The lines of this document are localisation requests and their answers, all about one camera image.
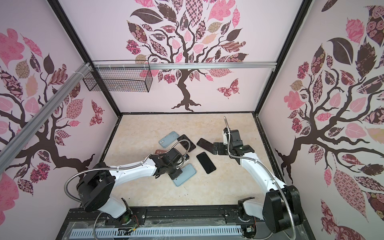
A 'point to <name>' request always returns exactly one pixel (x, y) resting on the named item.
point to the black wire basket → (120, 76)
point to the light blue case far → (168, 139)
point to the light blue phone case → (187, 172)
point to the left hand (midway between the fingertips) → (177, 172)
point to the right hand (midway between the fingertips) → (220, 145)
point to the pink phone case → (159, 151)
